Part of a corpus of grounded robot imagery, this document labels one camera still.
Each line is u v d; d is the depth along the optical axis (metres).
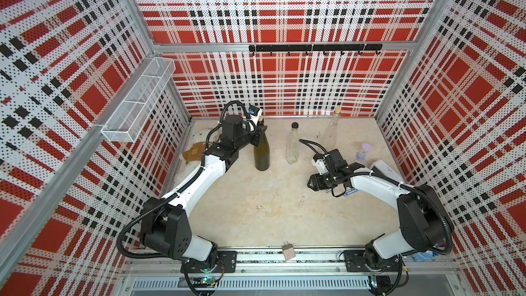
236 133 0.59
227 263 0.74
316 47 0.89
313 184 0.82
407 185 0.48
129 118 0.91
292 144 0.88
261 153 0.94
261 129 0.73
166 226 0.42
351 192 0.91
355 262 0.73
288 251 0.75
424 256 0.70
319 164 0.84
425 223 0.44
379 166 0.91
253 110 0.68
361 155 1.01
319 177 0.80
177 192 0.45
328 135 0.89
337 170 0.68
